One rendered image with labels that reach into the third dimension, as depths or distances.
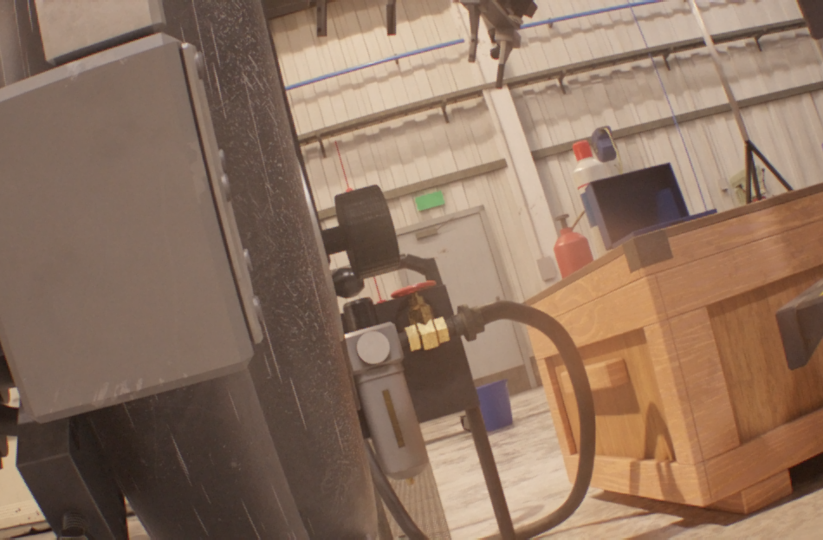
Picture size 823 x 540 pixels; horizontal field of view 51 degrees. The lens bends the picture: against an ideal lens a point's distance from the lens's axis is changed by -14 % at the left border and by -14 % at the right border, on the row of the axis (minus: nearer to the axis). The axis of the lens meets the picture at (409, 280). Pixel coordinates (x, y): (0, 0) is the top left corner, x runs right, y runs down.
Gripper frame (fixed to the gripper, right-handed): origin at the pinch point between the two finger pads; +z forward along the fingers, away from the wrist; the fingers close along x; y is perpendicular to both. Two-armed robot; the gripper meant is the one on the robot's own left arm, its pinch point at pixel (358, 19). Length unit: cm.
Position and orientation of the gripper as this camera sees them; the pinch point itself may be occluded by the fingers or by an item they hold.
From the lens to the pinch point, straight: 111.7
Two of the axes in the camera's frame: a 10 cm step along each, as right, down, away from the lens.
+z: 0.2, 9.7, 2.3
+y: -8.2, -1.2, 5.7
